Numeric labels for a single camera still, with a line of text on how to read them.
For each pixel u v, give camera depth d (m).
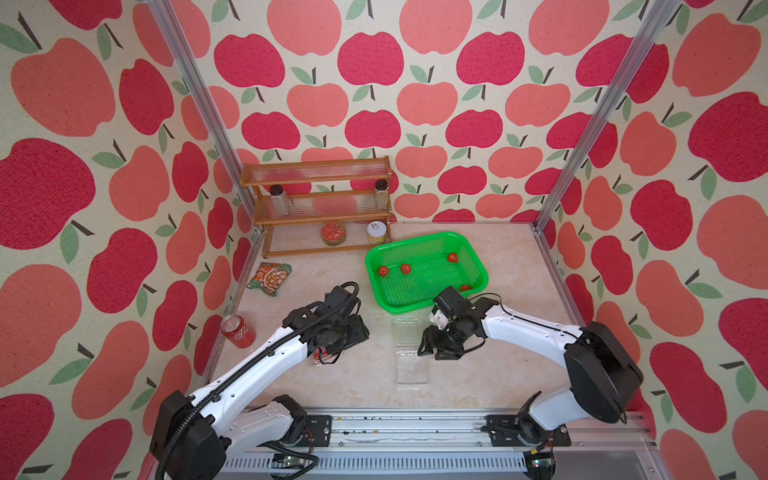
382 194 1.01
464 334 0.67
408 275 1.04
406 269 1.04
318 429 0.75
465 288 0.98
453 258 1.08
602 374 0.43
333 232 1.15
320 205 1.18
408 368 0.86
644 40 0.73
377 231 1.11
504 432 0.73
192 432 0.38
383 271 1.04
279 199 0.98
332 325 0.59
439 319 0.82
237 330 0.82
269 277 1.03
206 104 0.86
